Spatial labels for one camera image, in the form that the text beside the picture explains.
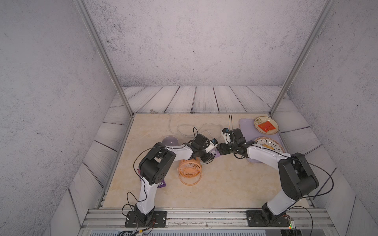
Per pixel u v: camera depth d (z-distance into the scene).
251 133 1.11
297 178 0.46
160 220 0.73
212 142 0.86
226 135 0.81
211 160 0.92
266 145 0.98
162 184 0.84
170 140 0.99
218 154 0.89
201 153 0.83
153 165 0.53
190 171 0.83
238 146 0.71
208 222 0.73
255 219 0.72
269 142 1.01
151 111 1.23
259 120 1.15
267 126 1.10
